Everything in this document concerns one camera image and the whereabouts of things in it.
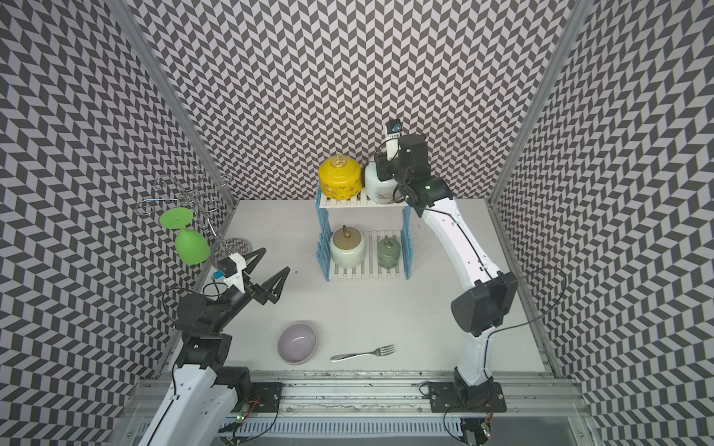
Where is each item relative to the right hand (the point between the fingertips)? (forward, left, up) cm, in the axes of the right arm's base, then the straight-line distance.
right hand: (384, 156), depth 77 cm
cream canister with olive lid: (-12, +12, -27) cm, 32 cm away
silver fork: (-41, +1, -37) cm, 56 cm away
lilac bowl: (-39, +26, -36) cm, 60 cm away
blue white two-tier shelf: (+6, +2, -36) cm, 36 cm away
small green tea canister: (-11, -2, -30) cm, 32 cm away
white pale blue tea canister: (-8, +1, -6) cm, 10 cm away
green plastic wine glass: (-19, +55, -16) cm, 60 cm away
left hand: (-27, +28, -12) cm, 40 cm away
